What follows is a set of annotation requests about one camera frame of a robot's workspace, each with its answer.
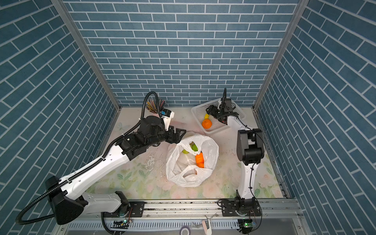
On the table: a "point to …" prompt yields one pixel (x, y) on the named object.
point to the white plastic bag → (189, 162)
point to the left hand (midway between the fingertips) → (184, 130)
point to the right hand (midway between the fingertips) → (211, 111)
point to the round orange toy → (206, 123)
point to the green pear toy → (186, 152)
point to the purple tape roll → (185, 226)
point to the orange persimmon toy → (199, 160)
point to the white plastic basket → (199, 112)
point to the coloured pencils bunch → (151, 106)
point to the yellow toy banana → (206, 116)
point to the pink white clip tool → (207, 226)
